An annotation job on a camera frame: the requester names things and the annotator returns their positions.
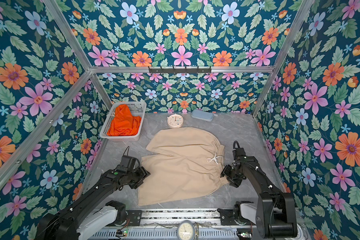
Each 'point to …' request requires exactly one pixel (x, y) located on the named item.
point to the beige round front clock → (185, 230)
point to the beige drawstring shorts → (187, 162)
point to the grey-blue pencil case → (202, 115)
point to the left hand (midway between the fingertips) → (150, 173)
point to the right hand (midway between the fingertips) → (224, 177)
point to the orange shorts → (123, 123)
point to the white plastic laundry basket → (137, 109)
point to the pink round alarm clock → (175, 120)
